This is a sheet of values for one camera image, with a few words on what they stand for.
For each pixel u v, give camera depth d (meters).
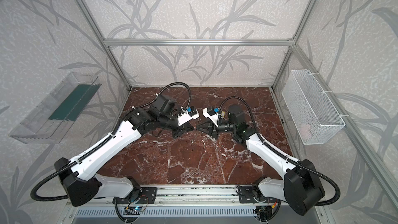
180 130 0.60
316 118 0.60
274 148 0.49
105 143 0.43
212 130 0.64
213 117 0.63
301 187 0.40
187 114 0.59
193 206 0.72
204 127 0.67
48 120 0.64
